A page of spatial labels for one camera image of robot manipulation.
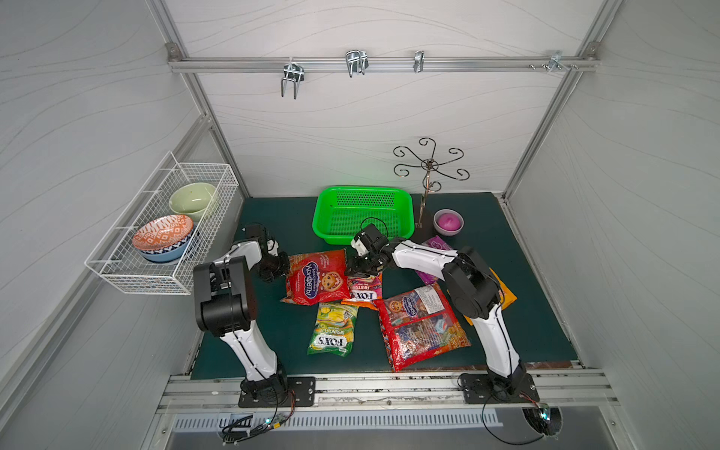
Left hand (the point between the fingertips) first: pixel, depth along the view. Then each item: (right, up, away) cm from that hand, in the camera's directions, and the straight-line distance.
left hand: (288, 270), depth 96 cm
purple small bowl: (+58, +17, +8) cm, 61 cm away
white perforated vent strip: (+20, -33, -26) cm, 47 cm away
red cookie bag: (+11, -2, -6) cm, 12 cm away
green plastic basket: (+17, +21, +19) cm, 33 cm away
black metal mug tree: (+48, +40, -5) cm, 63 cm away
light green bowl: (-19, +23, -23) cm, 38 cm away
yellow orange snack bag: (+72, -6, -10) cm, 73 cm away
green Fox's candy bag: (+18, -15, -14) cm, 27 cm away
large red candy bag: (+43, -14, -14) cm, 47 cm away
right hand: (+20, 0, -3) cm, 20 cm away
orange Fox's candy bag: (+27, -6, -6) cm, 28 cm away
